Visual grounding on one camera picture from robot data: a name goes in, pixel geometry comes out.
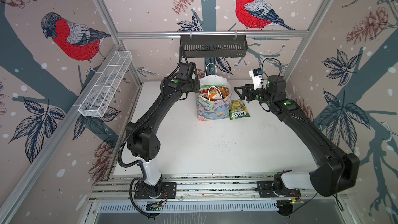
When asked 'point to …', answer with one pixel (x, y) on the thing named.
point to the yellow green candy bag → (238, 109)
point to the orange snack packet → (214, 96)
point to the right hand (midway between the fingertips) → (241, 85)
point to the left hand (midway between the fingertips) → (199, 81)
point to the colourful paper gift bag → (207, 110)
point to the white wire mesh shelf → (96, 103)
